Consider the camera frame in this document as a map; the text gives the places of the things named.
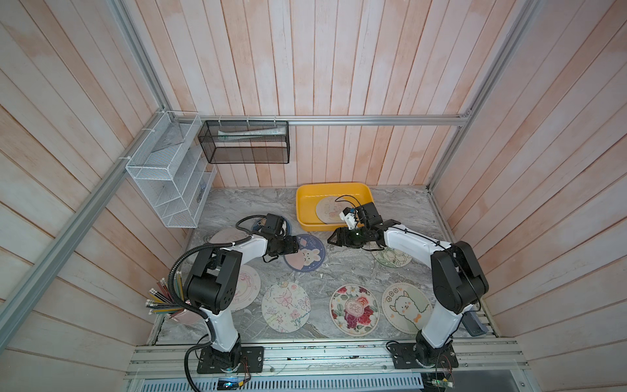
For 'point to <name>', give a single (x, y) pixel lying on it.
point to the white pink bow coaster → (248, 287)
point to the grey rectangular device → (473, 324)
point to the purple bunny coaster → (310, 256)
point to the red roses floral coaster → (354, 309)
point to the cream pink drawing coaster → (328, 209)
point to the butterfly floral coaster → (286, 307)
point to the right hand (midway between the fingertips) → (333, 240)
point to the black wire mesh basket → (246, 141)
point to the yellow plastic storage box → (309, 195)
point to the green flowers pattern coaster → (391, 257)
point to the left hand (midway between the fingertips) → (292, 250)
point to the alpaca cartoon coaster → (406, 308)
